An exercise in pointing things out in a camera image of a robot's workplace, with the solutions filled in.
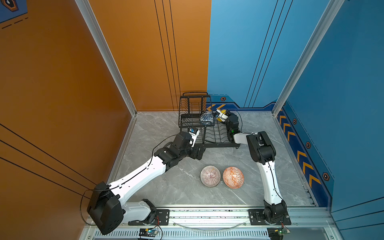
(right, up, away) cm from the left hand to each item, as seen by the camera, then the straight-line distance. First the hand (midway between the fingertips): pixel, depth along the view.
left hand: (198, 144), depth 79 cm
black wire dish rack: (-1, +19, +29) cm, 35 cm away
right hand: (+22, +22, +27) cm, 41 cm away
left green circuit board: (-24, -41, -9) cm, 48 cm away
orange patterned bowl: (+20, -20, +5) cm, 29 cm away
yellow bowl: (+17, +20, +20) cm, 32 cm away
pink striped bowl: (+7, -19, +5) cm, 21 cm away
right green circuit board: (+39, -40, -10) cm, 57 cm away
